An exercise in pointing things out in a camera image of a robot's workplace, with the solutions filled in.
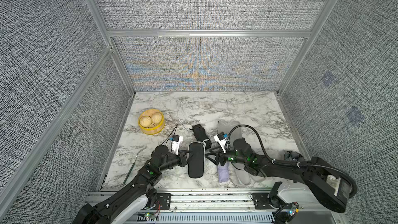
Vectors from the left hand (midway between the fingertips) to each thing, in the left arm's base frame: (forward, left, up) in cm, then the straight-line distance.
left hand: (197, 153), depth 76 cm
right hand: (+1, -5, 0) cm, 5 cm away
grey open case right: (-9, -24, -12) cm, 28 cm away
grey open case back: (+22, -20, -12) cm, 32 cm away
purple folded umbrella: (-7, -13, -9) cm, 17 cm away
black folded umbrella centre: (+15, -3, -9) cm, 18 cm away
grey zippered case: (-3, 0, -2) cm, 3 cm away
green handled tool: (-1, +35, -12) cm, 37 cm away
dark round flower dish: (+1, -53, -10) cm, 54 cm away
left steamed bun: (+24, +31, -6) cm, 40 cm away
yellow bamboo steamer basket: (+20, +27, -10) cm, 34 cm away
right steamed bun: (+27, +25, -6) cm, 37 cm away
